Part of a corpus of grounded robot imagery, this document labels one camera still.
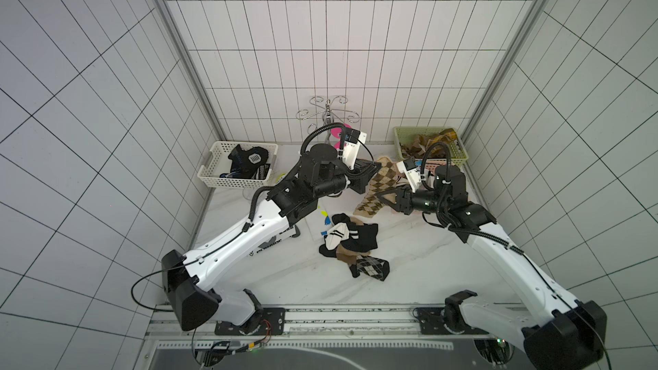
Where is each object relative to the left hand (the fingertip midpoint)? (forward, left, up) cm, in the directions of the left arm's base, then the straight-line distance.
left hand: (375, 171), depth 64 cm
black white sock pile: (-4, +3, -31) cm, 32 cm away
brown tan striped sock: (+38, -27, -30) cm, 55 cm away
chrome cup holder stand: (+32, +12, -8) cm, 36 cm away
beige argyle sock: (-1, -3, -1) cm, 4 cm away
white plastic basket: (+31, +62, -34) cm, 77 cm away
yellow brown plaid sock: (+41, -39, -26) cm, 62 cm away
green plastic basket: (+49, -23, -34) cm, 64 cm away
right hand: (+1, -3, -10) cm, 11 cm away
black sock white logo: (+28, +47, -31) cm, 63 cm away
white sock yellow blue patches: (+2, +16, -35) cm, 38 cm away
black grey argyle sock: (-13, -2, -35) cm, 37 cm away
